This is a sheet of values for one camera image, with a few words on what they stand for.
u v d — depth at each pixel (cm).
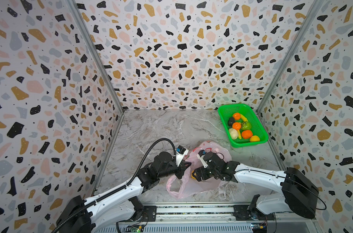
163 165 58
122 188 49
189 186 73
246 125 103
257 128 103
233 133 101
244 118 113
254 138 99
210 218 73
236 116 113
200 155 77
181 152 65
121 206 58
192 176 80
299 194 43
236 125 103
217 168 64
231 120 110
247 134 100
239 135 103
